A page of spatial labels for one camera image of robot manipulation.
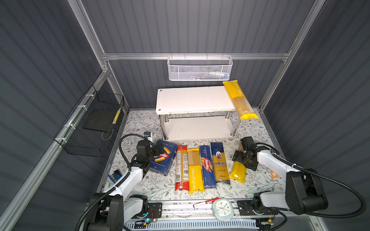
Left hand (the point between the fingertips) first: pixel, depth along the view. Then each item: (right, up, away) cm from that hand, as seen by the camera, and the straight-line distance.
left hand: (154, 143), depth 88 cm
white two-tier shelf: (+21, +18, -14) cm, 31 cm away
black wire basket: (-30, +9, -16) cm, 35 cm away
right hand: (+55, -12, +2) cm, 56 cm away
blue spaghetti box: (+32, -16, -3) cm, 36 cm away
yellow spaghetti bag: (+51, -16, -3) cm, 54 cm away
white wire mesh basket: (+31, +60, +36) cm, 76 cm away
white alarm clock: (+38, -31, -16) cm, 52 cm away
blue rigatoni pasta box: (+5, -11, -5) cm, 13 cm away
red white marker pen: (+30, -30, -12) cm, 44 cm away
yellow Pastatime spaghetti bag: (+25, -21, -7) cm, 34 cm away
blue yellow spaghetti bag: (+40, -13, +1) cm, 42 cm away
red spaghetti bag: (+17, -21, -6) cm, 27 cm away
